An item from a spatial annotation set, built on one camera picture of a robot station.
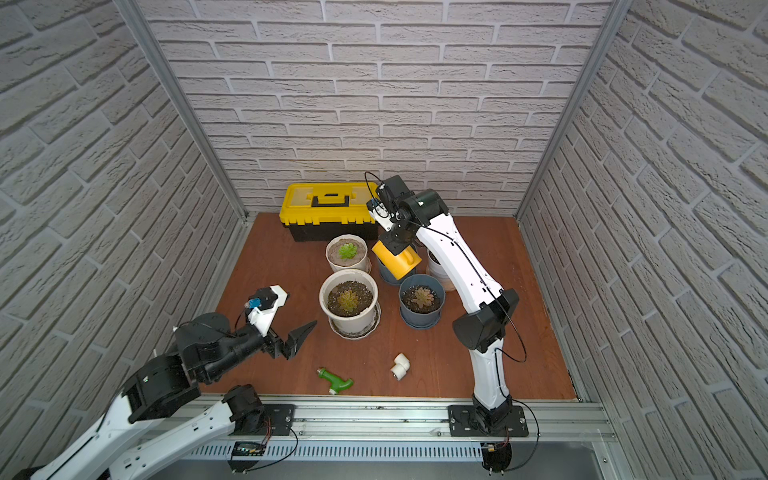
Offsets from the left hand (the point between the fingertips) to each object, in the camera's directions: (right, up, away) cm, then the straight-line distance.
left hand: (300, 299), depth 64 cm
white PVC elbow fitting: (+23, -22, +17) cm, 36 cm away
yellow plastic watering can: (+22, +6, +16) cm, 28 cm away
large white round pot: (+8, -4, +20) cm, 21 cm away
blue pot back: (+19, +1, +28) cm, 34 cm away
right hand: (+23, +14, +15) cm, 31 cm away
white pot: (+34, +4, +29) cm, 45 cm away
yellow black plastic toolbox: (-6, +23, +37) cm, 44 cm away
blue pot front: (+29, -5, +22) cm, 36 cm away
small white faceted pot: (+6, +9, +28) cm, 30 cm away
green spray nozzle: (+5, -26, +15) cm, 31 cm away
